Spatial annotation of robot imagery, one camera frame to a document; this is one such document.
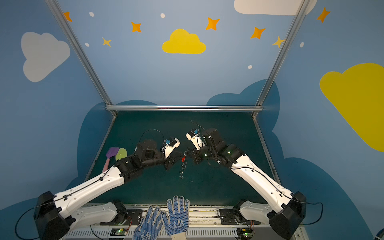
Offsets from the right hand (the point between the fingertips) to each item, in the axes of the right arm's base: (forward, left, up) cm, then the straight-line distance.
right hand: (189, 151), depth 72 cm
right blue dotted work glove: (-28, +5, -23) cm, 37 cm away
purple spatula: (+10, +53, -23) cm, 59 cm away
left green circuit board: (-32, +31, -24) cm, 51 cm away
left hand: (-2, +3, 0) cm, 3 cm away
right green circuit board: (-29, -29, -26) cm, 48 cm away
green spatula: (+9, +46, -23) cm, 52 cm away
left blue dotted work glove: (-30, +17, -24) cm, 42 cm away
